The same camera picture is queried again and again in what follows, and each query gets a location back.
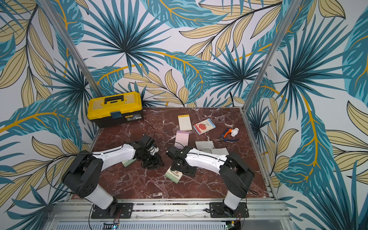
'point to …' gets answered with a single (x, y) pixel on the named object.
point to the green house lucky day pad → (127, 163)
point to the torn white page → (223, 151)
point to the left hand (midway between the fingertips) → (161, 168)
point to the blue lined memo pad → (201, 144)
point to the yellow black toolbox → (110, 109)
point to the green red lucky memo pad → (175, 176)
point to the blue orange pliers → (226, 132)
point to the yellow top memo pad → (185, 122)
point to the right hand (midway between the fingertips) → (180, 171)
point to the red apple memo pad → (204, 126)
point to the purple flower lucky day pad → (181, 139)
